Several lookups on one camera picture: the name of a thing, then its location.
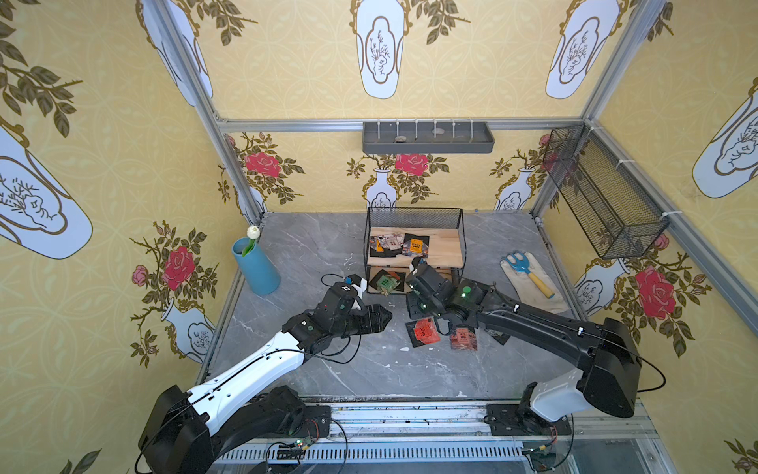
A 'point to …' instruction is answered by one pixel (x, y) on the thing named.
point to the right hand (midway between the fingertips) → (404, 307)
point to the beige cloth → (529, 291)
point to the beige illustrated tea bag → (386, 242)
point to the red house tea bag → (464, 339)
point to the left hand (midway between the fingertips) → (381, 318)
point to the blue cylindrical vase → (257, 268)
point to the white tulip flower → (253, 232)
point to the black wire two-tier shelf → (447, 242)
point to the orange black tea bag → (416, 245)
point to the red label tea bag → (422, 332)
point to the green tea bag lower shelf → (386, 283)
